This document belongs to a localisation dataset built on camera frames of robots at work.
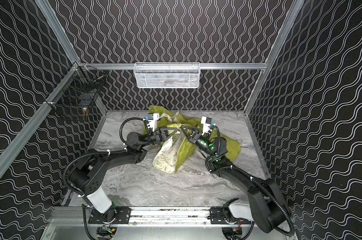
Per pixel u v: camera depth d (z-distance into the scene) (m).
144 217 0.76
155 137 0.66
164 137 0.69
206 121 0.68
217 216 0.73
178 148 0.97
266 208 0.41
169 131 0.70
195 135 0.64
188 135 0.67
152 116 0.68
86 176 0.47
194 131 0.67
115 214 0.73
